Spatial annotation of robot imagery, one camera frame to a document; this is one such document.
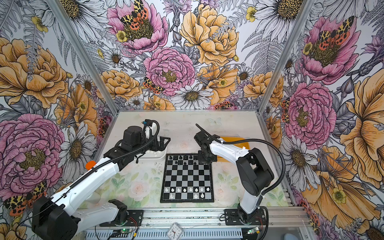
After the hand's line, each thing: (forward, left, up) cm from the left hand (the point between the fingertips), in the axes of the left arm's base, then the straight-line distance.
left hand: (162, 142), depth 79 cm
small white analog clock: (-37, -7, -17) cm, 42 cm away
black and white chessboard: (-13, -12, -18) cm, 25 cm away
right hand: (-6, -23, -16) cm, 29 cm away
